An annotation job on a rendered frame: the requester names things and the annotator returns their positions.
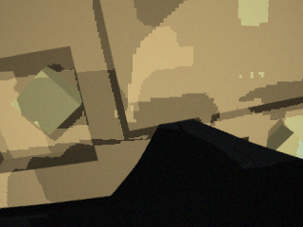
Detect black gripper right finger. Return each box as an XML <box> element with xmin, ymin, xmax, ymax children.
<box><xmin>175</xmin><ymin>118</ymin><xmax>303</xmax><ymax>227</ymax></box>

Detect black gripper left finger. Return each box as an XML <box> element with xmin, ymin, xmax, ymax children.
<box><xmin>0</xmin><ymin>122</ymin><xmax>208</xmax><ymax>227</ymax></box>

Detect tan puzzle board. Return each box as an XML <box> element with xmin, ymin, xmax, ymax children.
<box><xmin>0</xmin><ymin>0</ymin><xmax>303</xmax><ymax>208</ymax></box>

